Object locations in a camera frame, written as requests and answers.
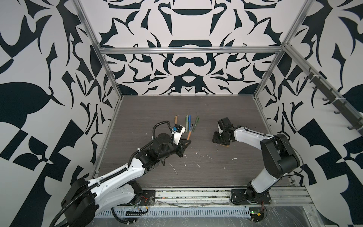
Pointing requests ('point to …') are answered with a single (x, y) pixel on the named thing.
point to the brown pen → (188, 135)
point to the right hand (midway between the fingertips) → (215, 138)
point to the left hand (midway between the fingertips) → (191, 138)
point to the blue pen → (189, 121)
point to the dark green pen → (196, 123)
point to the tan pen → (176, 119)
